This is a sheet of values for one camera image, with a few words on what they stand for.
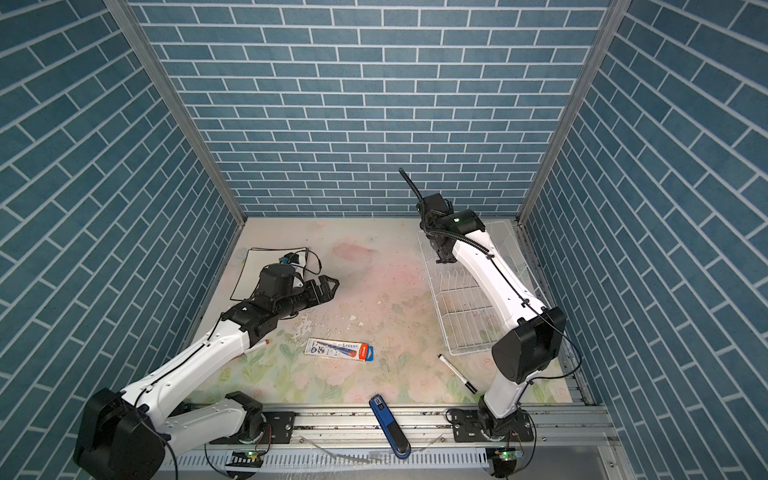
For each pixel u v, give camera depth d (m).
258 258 1.06
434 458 0.71
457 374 0.82
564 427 0.76
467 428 0.74
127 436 0.38
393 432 0.70
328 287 0.74
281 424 0.74
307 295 0.72
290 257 0.73
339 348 0.87
